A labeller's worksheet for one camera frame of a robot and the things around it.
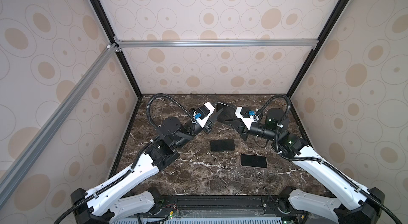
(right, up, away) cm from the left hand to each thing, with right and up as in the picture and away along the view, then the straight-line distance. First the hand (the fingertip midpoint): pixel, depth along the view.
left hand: (222, 106), depth 54 cm
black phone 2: (+22, -31, +37) cm, 53 cm away
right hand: (+4, -6, +11) cm, 13 cm away
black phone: (+4, -23, +41) cm, 47 cm away
